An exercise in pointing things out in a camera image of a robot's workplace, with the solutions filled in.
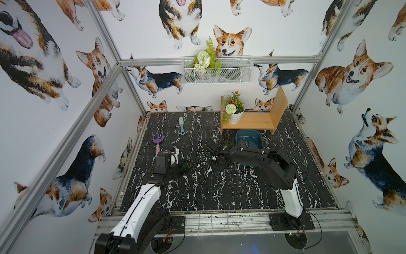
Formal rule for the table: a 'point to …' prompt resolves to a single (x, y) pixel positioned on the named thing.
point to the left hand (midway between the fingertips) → (191, 161)
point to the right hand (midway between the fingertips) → (218, 163)
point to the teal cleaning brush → (181, 121)
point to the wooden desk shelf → (259, 120)
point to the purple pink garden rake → (157, 141)
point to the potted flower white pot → (234, 108)
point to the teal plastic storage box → (254, 137)
